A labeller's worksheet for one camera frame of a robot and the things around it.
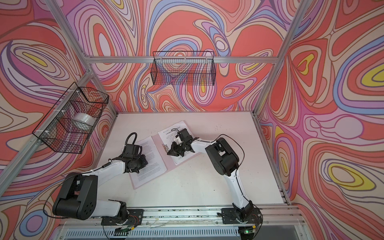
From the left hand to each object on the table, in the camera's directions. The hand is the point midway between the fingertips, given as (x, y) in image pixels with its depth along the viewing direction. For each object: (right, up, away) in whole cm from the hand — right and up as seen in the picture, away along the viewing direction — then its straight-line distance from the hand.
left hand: (148, 160), depth 93 cm
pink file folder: (+13, -2, -2) cm, 14 cm away
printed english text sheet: (+5, -2, -2) cm, 6 cm away
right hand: (+13, +3, +2) cm, 13 cm away
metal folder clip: (+11, +6, +5) cm, 14 cm away
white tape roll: (-26, +25, -20) cm, 41 cm away
